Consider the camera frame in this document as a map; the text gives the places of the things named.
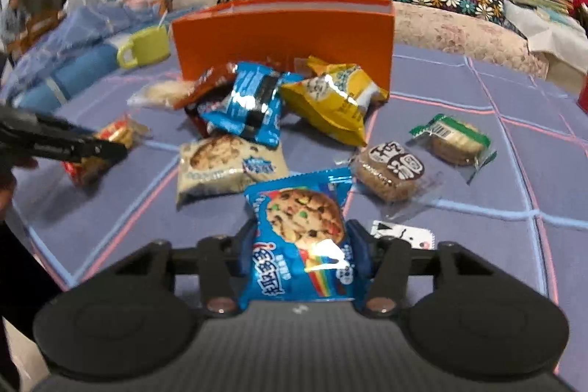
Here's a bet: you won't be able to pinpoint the blue plaid blanket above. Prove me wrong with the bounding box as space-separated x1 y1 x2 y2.
9 4 171 99

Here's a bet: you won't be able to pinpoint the blue sandwich cookie packet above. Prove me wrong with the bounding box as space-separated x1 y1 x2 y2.
197 61 304 147

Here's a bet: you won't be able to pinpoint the beige chocolate chip cookie packet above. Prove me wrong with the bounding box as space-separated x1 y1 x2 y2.
177 134 290 211

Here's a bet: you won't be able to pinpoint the yellow-green mug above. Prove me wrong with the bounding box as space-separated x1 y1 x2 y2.
117 25 172 69

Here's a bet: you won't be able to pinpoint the green wrapped cracker packet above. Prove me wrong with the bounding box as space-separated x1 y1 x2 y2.
409 114 497 184

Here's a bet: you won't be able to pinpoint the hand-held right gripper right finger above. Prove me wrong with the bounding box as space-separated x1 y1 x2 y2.
348 221 497 319

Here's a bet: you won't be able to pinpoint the brown round cookie packet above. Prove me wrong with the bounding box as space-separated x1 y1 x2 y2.
351 139 444 220

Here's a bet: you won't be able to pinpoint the quilted floral sofa cover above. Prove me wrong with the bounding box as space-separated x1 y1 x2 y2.
390 0 549 80

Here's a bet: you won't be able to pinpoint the white cloth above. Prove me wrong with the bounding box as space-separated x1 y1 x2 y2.
503 0 588 76

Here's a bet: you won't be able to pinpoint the orange cardboard box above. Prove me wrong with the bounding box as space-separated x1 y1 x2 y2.
171 0 396 99

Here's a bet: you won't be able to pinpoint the purple plaid tablecloth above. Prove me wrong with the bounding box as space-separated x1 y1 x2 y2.
9 43 588 314

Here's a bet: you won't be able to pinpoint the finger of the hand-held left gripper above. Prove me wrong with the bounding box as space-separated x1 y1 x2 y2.
0 139 128 163
0 106 95 143

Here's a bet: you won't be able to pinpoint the blue rolled cushion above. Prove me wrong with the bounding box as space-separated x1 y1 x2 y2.
18 43 120 112

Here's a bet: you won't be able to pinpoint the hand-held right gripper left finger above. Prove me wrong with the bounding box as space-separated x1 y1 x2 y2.
112 220 257 318

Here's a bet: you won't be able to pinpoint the red gold candy packet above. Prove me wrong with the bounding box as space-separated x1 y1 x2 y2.
62 119 152 188

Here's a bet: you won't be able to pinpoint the small white printed card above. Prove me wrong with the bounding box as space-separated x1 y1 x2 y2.
371 220 435 250

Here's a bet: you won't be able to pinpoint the yellow snack bag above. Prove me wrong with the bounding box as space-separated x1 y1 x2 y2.
280 56 389 147

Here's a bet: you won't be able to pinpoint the person's left hand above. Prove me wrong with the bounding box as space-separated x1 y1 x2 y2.
0 157 40 218

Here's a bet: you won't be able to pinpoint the pale cracker packet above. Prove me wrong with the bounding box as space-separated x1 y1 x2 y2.
128 79 198 109

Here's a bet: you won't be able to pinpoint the blue rainbow cookie packet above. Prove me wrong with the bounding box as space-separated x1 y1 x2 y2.
243 168 368 312

